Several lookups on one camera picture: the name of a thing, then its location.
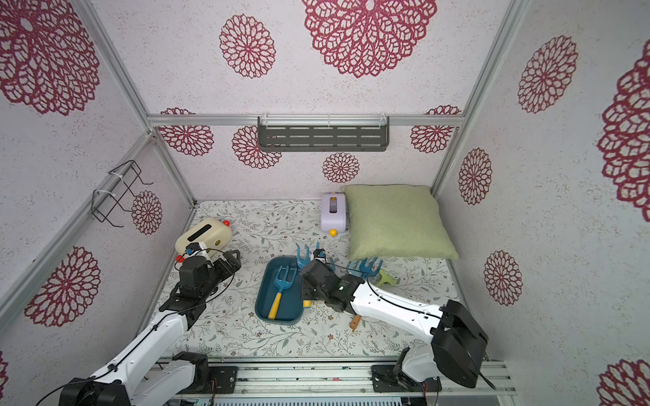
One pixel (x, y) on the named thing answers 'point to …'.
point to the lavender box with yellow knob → (333, 212)
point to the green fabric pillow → (396, 222)
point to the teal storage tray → (290, 309)
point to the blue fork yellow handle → (281, 284)
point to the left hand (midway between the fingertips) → (232, 258)
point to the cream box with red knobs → (214, 233)
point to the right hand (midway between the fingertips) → (300, 284)
